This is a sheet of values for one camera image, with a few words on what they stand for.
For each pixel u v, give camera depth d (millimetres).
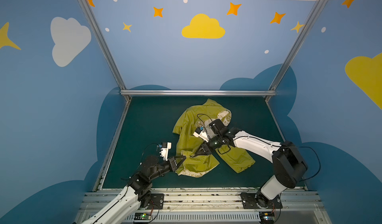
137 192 565
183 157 758
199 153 757
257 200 662
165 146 718
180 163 742
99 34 834
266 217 717
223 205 736
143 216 708
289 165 451
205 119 993
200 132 751
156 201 750
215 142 722
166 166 687
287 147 480
